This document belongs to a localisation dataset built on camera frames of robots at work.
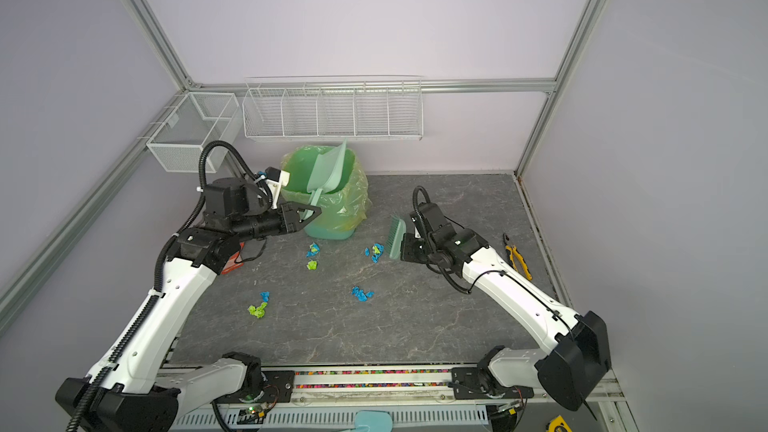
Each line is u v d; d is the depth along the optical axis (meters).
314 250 0.98
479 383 0.66
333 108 0.98
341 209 0.83
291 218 0.61
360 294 0.89
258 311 0.85
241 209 0.55
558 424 0.68
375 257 0.96
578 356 0.39
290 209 0.60
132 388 0.38
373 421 0.69
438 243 0.58
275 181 0.62
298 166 0.93
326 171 0.78
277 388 0.73
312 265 0.94
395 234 0.87
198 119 0.98
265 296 0.89
